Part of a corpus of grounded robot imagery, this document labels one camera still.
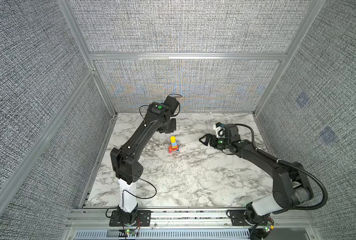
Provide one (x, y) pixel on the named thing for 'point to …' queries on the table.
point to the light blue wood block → (174, 144)
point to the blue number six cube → (177, 150)
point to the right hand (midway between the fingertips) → (204, 140)
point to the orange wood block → (170, 149)
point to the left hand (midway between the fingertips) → (170, 129)
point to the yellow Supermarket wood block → (174, 147)
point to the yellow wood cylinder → (173, 139)
